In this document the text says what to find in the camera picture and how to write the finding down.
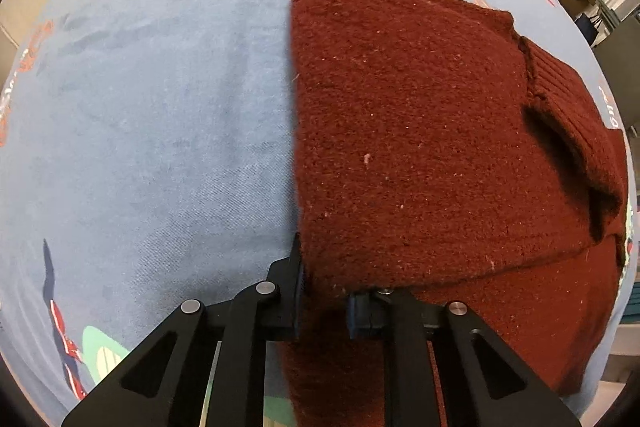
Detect stack of teal folded cloths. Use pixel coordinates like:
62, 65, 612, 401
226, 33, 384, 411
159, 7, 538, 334
622, 282, 640, 324

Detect blue cartoon print bedsheet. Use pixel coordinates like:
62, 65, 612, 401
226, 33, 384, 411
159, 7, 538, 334
1, 0, 638, 426

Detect dark red knit sweater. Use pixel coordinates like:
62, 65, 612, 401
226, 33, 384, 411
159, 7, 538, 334
282, 0, 628, 426

